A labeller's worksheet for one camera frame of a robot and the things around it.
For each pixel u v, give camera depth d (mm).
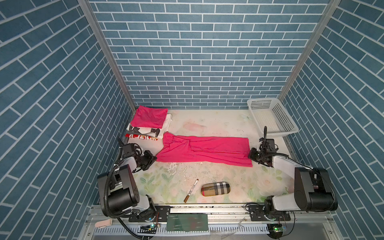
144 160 825
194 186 825
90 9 719
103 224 685
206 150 990
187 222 697
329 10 718
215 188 788
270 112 1198
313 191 438
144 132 990
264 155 693
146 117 1042
